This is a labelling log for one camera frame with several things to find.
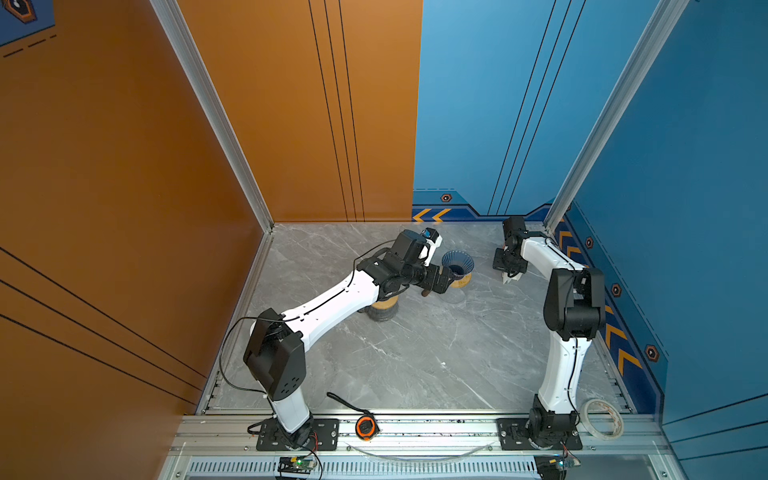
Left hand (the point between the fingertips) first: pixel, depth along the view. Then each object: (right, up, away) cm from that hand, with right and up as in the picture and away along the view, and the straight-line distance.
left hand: (442, 269), depth 80 cm
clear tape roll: (+36, -39, -5) cm, 53 cm away
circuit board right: (+25, -46, -10) cm, 53 cm away
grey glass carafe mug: (-17, -13, +9) cm, 23 cm away
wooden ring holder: (+8, -4, +9) cm, 13 cm away
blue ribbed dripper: (+7, +1, +11) cm, 13 cm away
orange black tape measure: (-20, -38, -7) cm, 43 cm away
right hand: (+24, 0, +23) cm, 33 cm away
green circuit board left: (-36, -46, -9) cm, 59 cm away
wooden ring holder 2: (-15, -10, +6) cm, 20 cm away
